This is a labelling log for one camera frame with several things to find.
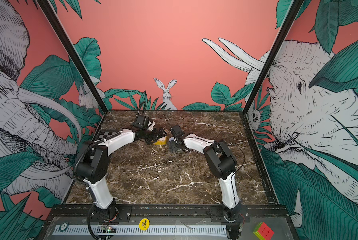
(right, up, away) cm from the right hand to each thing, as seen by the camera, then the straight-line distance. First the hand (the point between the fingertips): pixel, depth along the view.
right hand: (174, 143), depth 99 cm
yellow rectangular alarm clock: (-9, +1, 0) cm, 9 cm away
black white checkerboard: (-49, +6, +3) cm, 49 cm away
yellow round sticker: (-13, -36, -27) cm, 47 cm away
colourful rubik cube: (+42, -36, -33) cm, 64 cm away
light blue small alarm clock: (-1, 0, -10) cm, 10 cm away
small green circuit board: (-31, -38, -28) cm, 56 cm away
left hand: (-6, +6, -6) cm, 10 cm away
